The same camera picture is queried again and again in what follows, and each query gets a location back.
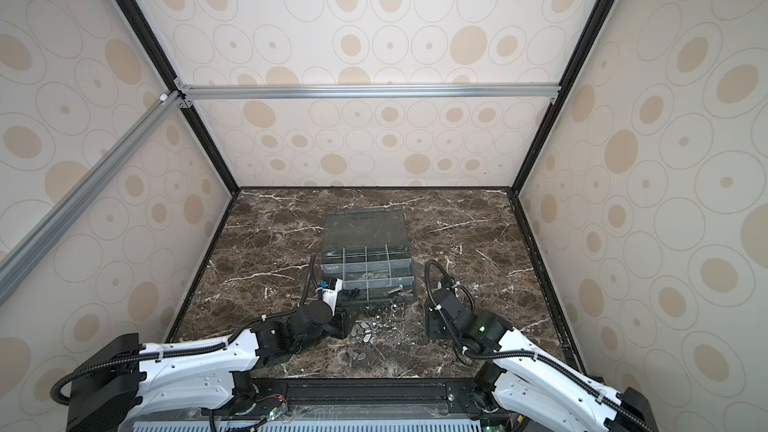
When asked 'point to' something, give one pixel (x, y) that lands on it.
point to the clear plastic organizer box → (368, 251)
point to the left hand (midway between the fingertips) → (365, 312)
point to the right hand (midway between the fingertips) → (435, 318)
